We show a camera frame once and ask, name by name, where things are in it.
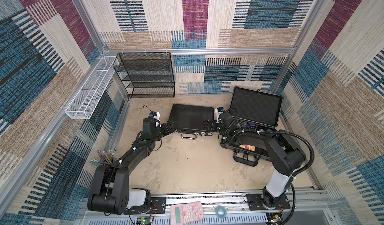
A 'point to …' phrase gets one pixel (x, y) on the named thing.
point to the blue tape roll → (220, 212)
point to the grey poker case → (258, 114)
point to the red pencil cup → (105, 158)
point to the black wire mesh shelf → (146, 74)
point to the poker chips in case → (251, 126)
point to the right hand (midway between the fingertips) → (210, 124)
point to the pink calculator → (186, 213)
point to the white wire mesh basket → (83, 102)
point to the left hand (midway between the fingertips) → (172, 124)
